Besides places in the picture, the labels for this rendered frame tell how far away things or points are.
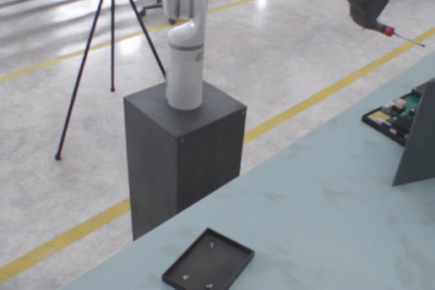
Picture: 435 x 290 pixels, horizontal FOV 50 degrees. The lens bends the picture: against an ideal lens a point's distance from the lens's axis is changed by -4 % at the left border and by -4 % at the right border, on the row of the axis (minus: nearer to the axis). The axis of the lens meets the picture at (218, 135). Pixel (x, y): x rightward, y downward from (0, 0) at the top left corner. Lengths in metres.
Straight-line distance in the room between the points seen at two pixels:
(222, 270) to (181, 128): 0.59
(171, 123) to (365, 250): 0.64
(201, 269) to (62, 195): 1.69
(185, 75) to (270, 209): 0.54
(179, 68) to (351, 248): 0.67
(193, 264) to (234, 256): 0.06
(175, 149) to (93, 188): 1.18
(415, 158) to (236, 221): 0.33
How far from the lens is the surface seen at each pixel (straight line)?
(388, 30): 1.00
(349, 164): 0.90
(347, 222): 0.78
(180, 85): 1.23
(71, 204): 2.27
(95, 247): 2.07
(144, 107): 1.28
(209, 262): 0.68
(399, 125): 1.00
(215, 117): 1.24
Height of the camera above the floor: 1.53
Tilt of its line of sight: 35 degrees down
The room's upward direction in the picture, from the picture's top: 4 degrees clockwise
